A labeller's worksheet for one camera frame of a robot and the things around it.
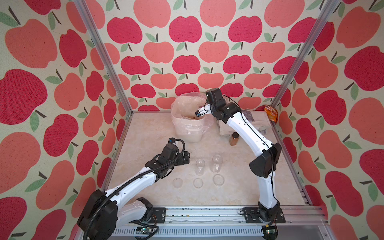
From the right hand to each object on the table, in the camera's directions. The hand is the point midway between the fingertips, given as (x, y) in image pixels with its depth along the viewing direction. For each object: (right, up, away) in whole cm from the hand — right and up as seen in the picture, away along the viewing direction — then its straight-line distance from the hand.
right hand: (218, 99), depth 82 cm
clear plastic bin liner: (-17, -16, 0) cm, 23 cm away
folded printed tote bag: (+30, -10, +19) cm, 38 cm away
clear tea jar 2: (-1, -38, +2) cm, 38 cm away
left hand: (-19, -33, +1) cm, 38 cm away
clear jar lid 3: (-23, -48, +3) cm, 53 cm away
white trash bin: (-16, -16, +1) cm, 23 cm away
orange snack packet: (+48, -5, +32) cm, 58 cm away
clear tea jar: (-10, -38, 0) cm, 39 cm away
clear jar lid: (+1, -47, +5) cm, 47 cm away
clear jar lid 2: (-11, -48, +4) cm, 50 cm away
